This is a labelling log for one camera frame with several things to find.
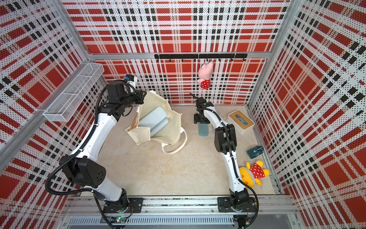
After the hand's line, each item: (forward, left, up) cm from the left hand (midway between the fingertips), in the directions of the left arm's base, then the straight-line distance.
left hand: (147, 91), depth 78 cm
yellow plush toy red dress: (-36, -57, -30) cm, 74 cm away
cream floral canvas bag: (-9, -10, -31) cm, 33 cm away
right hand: (+4, -33, -31) cm, 45 cm away
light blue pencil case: (-2, 0, -24) cm, 24 cm away
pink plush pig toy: (+21, -34, -2) cm, 40 cm away
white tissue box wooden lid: (+4, -61, -33) cm, 70 cm away
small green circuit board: (-56, +11, -34) cm, 67 cm away
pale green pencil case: (-6, -1, -27) cm, 27 cm away
